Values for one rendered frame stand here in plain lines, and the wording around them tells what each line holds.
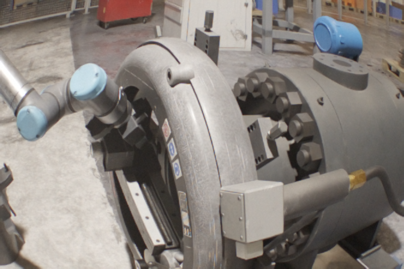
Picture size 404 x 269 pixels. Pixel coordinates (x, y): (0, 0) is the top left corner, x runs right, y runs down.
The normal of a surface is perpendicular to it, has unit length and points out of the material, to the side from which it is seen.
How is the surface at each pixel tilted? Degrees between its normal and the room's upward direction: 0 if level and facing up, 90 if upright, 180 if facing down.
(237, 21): 90
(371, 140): 55
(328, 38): 90
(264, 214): 68
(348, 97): 25
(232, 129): 44
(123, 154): 115
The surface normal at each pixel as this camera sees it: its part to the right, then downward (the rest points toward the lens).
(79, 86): -0.25, -0.40
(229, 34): 0.32, 0.38
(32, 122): -0.15, 0.41
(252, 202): 0.41, -0.01
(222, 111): 0.29, -0.48
